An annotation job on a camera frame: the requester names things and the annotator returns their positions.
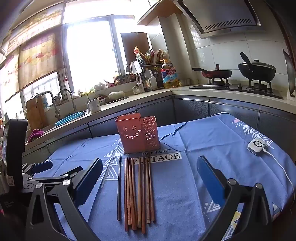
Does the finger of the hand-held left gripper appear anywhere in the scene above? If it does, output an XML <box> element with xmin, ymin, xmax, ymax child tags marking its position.
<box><xmin>22</xmin><ymin>161</ymin><xmax>53</xmax><ymax>174</ymax></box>
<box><xmin>23</xmin><ymin>166</ymin><xmax>83</xmax><ymax>184</ymax></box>

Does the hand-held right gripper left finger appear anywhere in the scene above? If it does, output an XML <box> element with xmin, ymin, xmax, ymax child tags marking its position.
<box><xmin>23</xmin><ymin>158</ymin><xmax>103</xmax><ymax>241</ymax></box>

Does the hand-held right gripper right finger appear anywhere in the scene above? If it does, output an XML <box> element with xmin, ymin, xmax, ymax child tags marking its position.
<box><xmin>196</xmin><ymin>156</ymin><xmax>276</xmax><ymax>241</ymax></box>

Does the black chopstick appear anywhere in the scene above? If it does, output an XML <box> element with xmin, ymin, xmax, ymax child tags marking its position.
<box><xmin>117</xmin><ymin>155</ymin><xmax>122</xmax><ymax>221</ymax></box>

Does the bundle of brown wooden chopsticks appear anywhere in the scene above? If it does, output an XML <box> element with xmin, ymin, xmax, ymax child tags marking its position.
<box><xmin>124</xmin><ymin>156</ymin><xmax>155</xmax><ymax>233</ymax></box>

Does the orange plastic utensil holder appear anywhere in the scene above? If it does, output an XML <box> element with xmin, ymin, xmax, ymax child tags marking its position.
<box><xmin>115</xmin><ymin>113</ymin><xmax>160</xmax><ymax>154</ymax></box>

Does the pink cloth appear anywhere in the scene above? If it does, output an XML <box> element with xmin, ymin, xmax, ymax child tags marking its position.
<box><xmin>28</xmin><ymin>129</ymin><xmax>45</xmax><ymax>142</ymax></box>

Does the blue printed tablecloth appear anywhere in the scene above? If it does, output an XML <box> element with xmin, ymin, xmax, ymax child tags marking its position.
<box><xmin>45</xmin><ymin>112</ymin><xmax>296</xmax><ymax>241</ymax></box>

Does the wooden cutting board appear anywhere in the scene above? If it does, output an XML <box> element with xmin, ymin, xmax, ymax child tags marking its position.
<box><xmin>25</xmin><ymin>96</ymin><xmax>47</xmax><ymax>133</ymax></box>

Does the blue plastic basin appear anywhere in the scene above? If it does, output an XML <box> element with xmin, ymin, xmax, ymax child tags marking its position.
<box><xmin>55</xmin><ymin>111</ymin><xmax>84</xmax><ymax>127</ymax></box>

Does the curved steel faucet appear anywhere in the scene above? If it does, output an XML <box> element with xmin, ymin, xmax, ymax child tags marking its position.
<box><xmin>35</xmin><ymin>90</ymin><xmax>61</xmax><ymax>120</ymax></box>
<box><xmin>57</xmin><ymin>89</ymin><xmax>77</xmax><ymax>114</ymax></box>

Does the white enamel mug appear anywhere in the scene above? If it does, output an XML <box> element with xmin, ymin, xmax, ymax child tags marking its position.
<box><xmin>87</xmin><ymin>98</ymin><xmax>102</xmax><ymax>113</ymax></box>

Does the black gas stove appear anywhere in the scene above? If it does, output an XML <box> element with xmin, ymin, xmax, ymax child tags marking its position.
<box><xmin>189</xmin><ymin>77</ymin><xmax>283</xmax><ymax>100</ymax></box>

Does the printed roller blind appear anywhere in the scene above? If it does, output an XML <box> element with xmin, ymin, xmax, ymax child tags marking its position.
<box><xmin>0</xmin><ymin>4</ymin><xmax>65</xmax><ymax>103</ymax></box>

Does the white wrapped vegetable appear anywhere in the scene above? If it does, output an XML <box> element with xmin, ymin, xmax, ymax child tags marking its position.
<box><xmin>108</xmin><ymin>91</ymin><xmax>125</xmax><ymax>100</ymax></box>

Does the red frying pan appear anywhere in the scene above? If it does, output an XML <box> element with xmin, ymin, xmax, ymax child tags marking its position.
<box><xmin>192</xmin><ymin>64</ymin><xmax>232</xmax><ymax>79</ymax></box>

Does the yellow cooking oil bottle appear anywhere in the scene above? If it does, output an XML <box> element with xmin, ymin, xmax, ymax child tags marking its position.
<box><xmin>161</xmin><ymin>59</ymin><xmax>179</xmax><ymax>89</ymax></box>

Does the metal spice rack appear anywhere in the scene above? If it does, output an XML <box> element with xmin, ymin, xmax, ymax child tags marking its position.
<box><xmin>141</xmin><ymin>62</ymin><xmax>167</xmax><ymax>90</ymax></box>

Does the white plastic jug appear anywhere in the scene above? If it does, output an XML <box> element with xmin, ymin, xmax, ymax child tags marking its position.
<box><xmin>144</xmin><ymin>70</ymin><xmax>154</xmax><ymax>91</ymax></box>

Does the black wok with lid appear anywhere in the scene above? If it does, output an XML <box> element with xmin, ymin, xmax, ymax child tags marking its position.
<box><xmin>238</xmin><ymin>52</ymin><xmax>277</xmax><ymax>82</ymax></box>

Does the steel cleaver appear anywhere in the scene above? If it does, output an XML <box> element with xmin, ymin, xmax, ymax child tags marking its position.
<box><xmin>136</xmin><ymin>61</ymin><xmax>146</xmax><ymax>88</ymax></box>

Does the shiny metal splash panel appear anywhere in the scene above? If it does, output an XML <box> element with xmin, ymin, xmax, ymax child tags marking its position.
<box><xmin>282</xmin><ymin>47</ymin><xmax>296</xmax><ymax>98</ymax></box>

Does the pile of snack bags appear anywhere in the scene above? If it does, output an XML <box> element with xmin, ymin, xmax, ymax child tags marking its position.
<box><xmin>134</xmin><ymin>46</ymin><xmax>170</xmax><ymax>65</ymax></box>

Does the brown board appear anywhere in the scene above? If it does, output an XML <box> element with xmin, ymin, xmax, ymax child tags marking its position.
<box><xmin>120</xmin><ymin>32</ymin><xmax>151</xmax><ymax>68</ymax></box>

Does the steel range hood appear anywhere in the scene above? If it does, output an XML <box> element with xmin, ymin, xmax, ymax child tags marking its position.
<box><xmin>178</xmin><ymin>0</ymin><xmax>266</xmax><ymax>39</ymax></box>

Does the white cable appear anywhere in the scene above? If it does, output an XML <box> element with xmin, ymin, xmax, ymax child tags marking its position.
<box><xmin>264</xmin><ymin>149</ymin><xmax>296</xmax><ymax>202</ymax></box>

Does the round wire trivet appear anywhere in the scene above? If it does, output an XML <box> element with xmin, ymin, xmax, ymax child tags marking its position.
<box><xmin>104</xmin><ymin>96</ymin><xmax>129</xmax><ymax>105</ymax></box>

